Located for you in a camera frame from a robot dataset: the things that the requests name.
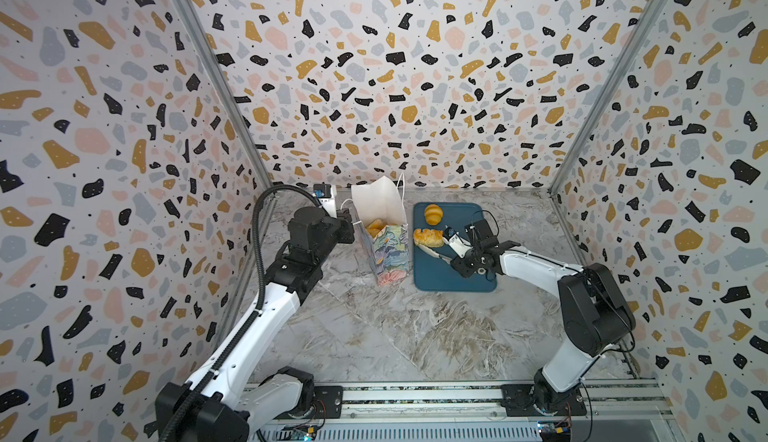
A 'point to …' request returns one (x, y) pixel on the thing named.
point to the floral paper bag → (388, 254)
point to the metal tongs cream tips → (435, 254)
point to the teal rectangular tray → (432, 274)
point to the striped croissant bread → (375, 226)
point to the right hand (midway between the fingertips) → (455, 251)
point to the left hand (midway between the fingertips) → (348, 204)
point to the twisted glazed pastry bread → (429, 237)
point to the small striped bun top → (433, 214)
